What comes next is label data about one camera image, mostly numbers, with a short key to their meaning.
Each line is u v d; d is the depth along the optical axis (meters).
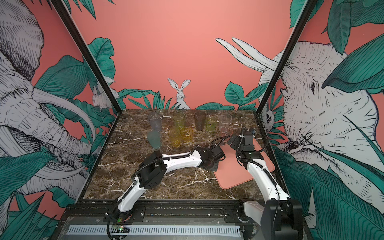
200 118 1.08
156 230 0.70
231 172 0.93
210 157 0.70
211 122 1.11
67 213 0.75
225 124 1.08
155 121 1.04
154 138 1.03
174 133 1.07
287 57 0.87
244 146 0.64
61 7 0.70
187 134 1.03
